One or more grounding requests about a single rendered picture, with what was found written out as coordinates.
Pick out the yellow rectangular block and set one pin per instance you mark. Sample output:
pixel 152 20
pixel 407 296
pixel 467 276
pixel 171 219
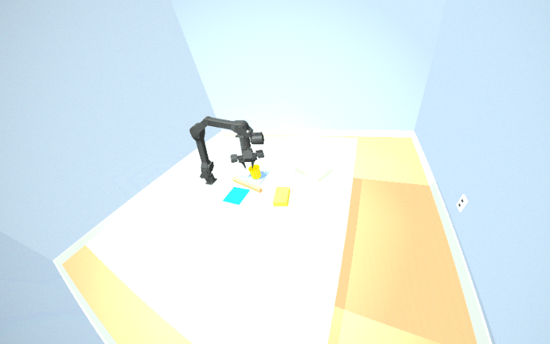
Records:
pixel 281 197

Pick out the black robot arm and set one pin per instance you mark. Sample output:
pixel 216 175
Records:
pixel 239 127

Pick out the yellow cup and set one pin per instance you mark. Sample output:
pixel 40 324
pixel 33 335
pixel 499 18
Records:
pixel 255 172

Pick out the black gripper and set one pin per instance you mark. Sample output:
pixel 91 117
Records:
pixel 234 157

